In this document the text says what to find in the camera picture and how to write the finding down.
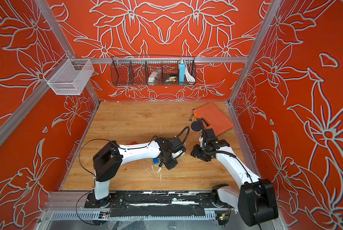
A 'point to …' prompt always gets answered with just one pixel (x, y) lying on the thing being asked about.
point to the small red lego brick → (133, 143)
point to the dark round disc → (195, 126)
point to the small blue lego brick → (155, 161)
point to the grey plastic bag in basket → (154, 75)
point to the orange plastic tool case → (213, 118)
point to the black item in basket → (172, 79)
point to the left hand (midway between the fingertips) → (173, 164)
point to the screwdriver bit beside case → (190, 119)
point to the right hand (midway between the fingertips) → (191, 154)
